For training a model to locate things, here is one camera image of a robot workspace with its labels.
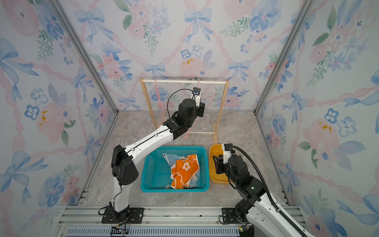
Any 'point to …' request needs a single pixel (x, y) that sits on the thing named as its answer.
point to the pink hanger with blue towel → (160, 98)
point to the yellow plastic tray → (215, 149)
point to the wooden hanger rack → (215, 124)
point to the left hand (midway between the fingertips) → (201, 97)
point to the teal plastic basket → (156, 172)
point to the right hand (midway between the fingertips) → (217, 155)
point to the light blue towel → (171, 159)
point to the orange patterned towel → (183, 171)
